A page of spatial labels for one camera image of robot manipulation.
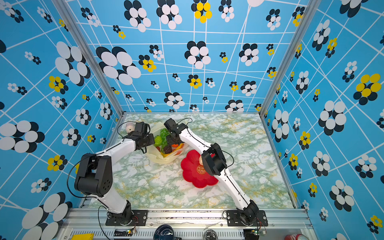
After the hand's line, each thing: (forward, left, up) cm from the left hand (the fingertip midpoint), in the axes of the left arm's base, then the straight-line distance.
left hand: (151, 138), depth 96 cm
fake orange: (-4, -15, -3) cm, 16 cm away
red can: (-51, -70, +3) cm, 87 cm away
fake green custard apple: (-1, -4, -1) cm, 5 cm away
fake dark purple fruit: (-7, -11, -2) cm, 13 cm away
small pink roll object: (+9, +16, +1) cm, 19 cm away
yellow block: (-51, +23, -6) cm, 56 cm away
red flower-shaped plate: (-19, -28, -8) cm, 35 cm away
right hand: (+1, -14, -5) cm, 15 cm away
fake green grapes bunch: (+6, -7, -2) cm, 9 cm away
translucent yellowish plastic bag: (-15, -6, +3) cm, 16 cm away
